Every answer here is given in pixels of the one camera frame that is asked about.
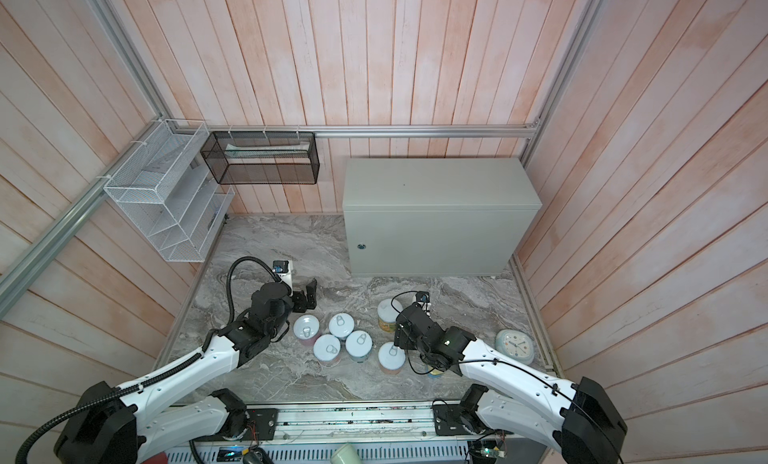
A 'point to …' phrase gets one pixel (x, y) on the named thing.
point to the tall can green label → (387, 311)
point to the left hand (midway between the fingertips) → (302, 286)
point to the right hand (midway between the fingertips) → (405, 329)
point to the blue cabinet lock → (360, 246)
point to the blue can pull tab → (359, 343)
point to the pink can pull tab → (306, 331)
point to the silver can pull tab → (341, 324)
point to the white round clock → (515, 344)
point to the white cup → (346, 455)
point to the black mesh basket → (262, 157)
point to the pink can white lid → (327, 347)
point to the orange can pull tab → (393, 350)
